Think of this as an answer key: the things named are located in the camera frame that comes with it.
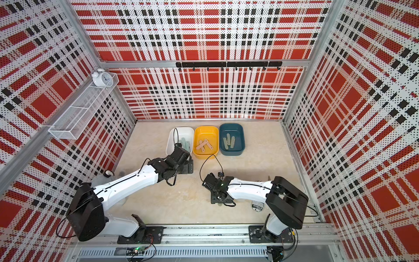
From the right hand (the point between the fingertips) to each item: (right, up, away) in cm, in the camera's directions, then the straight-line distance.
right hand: (221, 198), depth 84 cm
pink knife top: (-12, +25, +20) cm, 34 cm away
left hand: (-19, +17, +1) cm, 25 cm away
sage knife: (+3, +27, +24) cm, 36 cm away
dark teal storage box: (+11, +36, +28) cm, 47 cm away
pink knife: (-12, +27, +20) cm, 36 cm away
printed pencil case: (+18, -2, -5) cm, 19 cm away
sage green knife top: (+5, +31, +26) cm, 41 cm away
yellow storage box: (-6, +34, +27) cm, 44 cm away
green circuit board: (-38, -17, -15) cm, 44 cm away
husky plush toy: (-51, +16, -13) cm, 55 cm away
